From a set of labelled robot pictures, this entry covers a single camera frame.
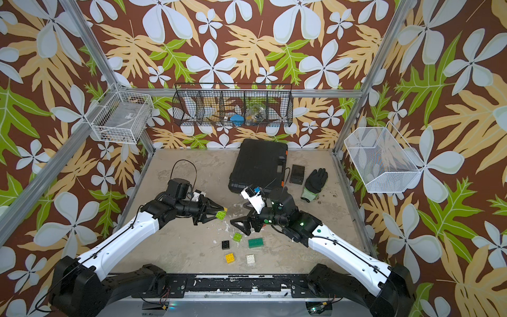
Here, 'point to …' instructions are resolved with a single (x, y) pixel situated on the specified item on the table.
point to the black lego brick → (225, 245)
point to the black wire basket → (234, 104)
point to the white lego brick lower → (250, 259)
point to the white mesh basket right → (381, 158)
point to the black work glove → (314, 183)
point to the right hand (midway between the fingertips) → (238, 213)
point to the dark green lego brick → (255, 242)
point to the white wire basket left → (120, 117)
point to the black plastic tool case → (259, 163)
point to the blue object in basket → (237, 120)
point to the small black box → (297, 174)
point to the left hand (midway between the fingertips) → (224, 208)
